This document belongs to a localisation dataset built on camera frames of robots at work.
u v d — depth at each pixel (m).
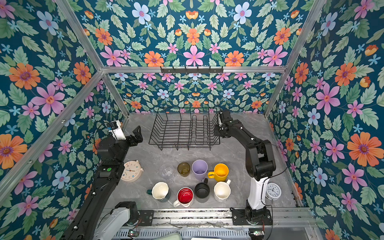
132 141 0.66
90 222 0.42
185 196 0.78
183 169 0.88
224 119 0.77
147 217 0.74
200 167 0.86
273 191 0.78
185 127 1.11
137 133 0.68
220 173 0.87
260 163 0.51
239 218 0.73
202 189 0.82
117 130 0.61
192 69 0.93
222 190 0.81
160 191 0.81
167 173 0.88
